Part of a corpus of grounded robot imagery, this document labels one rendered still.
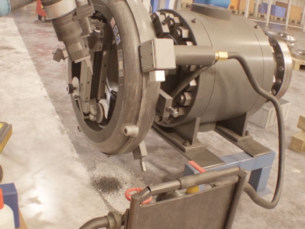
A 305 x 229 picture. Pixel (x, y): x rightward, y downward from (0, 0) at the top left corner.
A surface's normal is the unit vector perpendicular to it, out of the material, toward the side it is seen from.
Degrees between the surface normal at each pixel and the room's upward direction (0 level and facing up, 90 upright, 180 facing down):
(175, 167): 0
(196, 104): 108
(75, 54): 97
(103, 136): 90
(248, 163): 90
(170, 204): 90
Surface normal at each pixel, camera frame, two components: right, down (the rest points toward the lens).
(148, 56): -0.87, 0.10
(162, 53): 0.50, 0.00
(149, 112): 0.45, 0.54
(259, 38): 0.41, -0.43
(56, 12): -0.01, 0.56
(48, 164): 0.11, -0.92
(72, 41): 0.25, 0.65
